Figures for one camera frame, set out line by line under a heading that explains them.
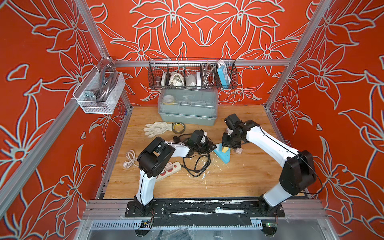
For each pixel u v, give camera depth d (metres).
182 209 0.74
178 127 1.06
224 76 0.87
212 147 0.86
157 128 1.04
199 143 0.80
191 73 0.96
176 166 0.85
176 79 0.90
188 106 0.98
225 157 0.88
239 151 0.92
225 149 0.81
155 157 0.52
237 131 0.62
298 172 0.43
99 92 0.78
